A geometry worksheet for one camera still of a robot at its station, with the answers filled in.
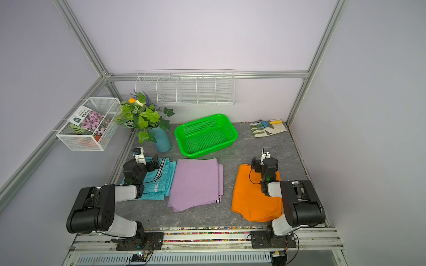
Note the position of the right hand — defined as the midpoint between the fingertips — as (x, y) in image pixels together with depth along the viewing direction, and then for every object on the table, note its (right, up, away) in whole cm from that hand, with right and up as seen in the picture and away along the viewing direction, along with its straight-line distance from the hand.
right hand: (263, 156), depth 95 cm
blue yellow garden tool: (+8, +21, +25) cm, 33 cm away
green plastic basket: (-35, +12, +18) cm, 42 cm away
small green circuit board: (-61, -42, -23) cm, 77 cm away
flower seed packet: (-84, +19, -21) cm, 88 cm away
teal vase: (-59, +8, +5) cm, 60 cm away
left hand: (-64, +1, -3) cm, 64 cm away
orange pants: (-11, -21, -12) cm, 26 cm away
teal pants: (-59, -14, -6) cm, 61 cm away
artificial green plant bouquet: (-65, +23, -14) cm, 70 cm away
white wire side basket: (-89, +10, -21) cm, 92 cm away
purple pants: (-38, -14, -5) cm, 40 cm away
